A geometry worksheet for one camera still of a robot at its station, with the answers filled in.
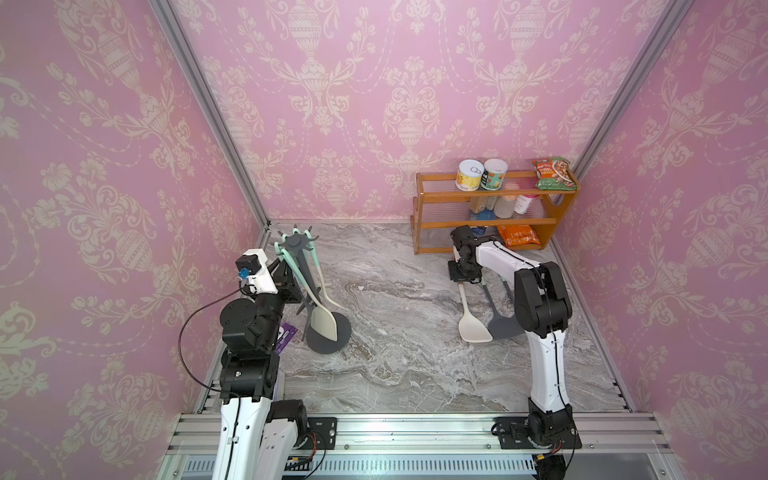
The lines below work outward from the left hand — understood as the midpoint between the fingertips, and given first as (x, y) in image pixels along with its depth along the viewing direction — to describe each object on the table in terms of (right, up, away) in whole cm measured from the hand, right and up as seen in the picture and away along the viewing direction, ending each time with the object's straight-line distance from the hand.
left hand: (290, 258), depth 66 cm
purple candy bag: (-10, -24, +24) cm, 35 cm away
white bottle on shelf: (+61, +16, +34) cm, 71 cm away
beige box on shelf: (+50, +18, +33) cm, 63 cm away
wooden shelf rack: (+38, +16, +34) cm, 54 cm away
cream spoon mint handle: (+5, 0, +3) cm, 6 cm away
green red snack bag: (+71, +25, +24) cm, 79 cm away
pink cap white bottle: (+66, +17, +32) cm, 75 cm away
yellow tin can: (+45, +24, +21) cm, 55 cm away
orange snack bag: (+70, +7, +46) cm, 84 cm away
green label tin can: (+52, +24, +21) cm, 61 cm away
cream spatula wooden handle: (+47, -22, +26) cm, 58 cm away
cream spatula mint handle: (+5, -17, +12) cm, 22 cm away
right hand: (+46, -7, +38) cm, 61 cm away
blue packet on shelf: (+56, +9, +47) cm, 73 cm away
